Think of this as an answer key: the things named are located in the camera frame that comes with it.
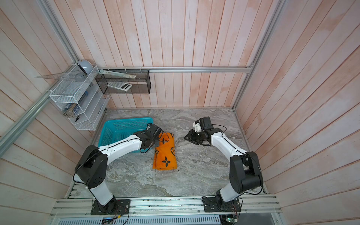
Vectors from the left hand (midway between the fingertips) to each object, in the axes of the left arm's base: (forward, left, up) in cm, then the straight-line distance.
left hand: (154, 143), depth 91 cm
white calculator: (+35, +25, +20) cm, 48 cm away
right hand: (+1, -21, +5) cm, 22 cm away
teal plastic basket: (+13, +33, -2) cm, 36 cm away
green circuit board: (-41, -43, -5) cm, 60 cm away
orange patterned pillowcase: (-11, -8, +2) cm, 14 cm away
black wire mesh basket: (+40, +24, +20) cm, 51 cm away
